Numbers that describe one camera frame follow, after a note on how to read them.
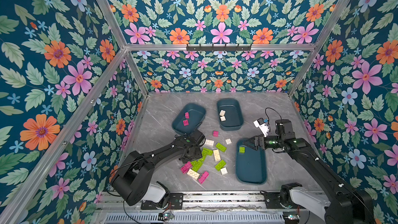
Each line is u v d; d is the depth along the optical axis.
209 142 0.92
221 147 0.91
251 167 0.83
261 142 0.67
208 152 0.89
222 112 1.06
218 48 0.92
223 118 1.04
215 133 0.96
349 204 0.39
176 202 0.73
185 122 1.01
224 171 0.82
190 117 1.05
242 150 0.88
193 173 0.82
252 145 0.69
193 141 0.69
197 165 0.84
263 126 0.72
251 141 0.69
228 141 0.93
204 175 0.80
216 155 0.88
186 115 1.04
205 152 0.89
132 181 0.42
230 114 1.08
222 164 0.86
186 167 0.84
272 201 0.73
